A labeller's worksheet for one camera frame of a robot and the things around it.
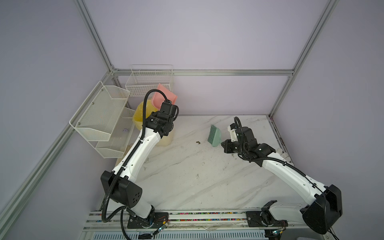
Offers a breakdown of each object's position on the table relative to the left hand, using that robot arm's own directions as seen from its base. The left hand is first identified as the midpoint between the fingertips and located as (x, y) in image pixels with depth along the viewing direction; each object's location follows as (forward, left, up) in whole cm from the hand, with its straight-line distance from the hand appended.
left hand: (152, 119), depth 75 cm
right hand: (-7, -36, -10) cm, 38 cm away
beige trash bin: (+8, -1, -30) cm, 32 cm away
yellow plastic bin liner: (+11, +13, -7) cm, 18 cm away
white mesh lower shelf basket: (-11, +14, -2) cm, 18 cm away
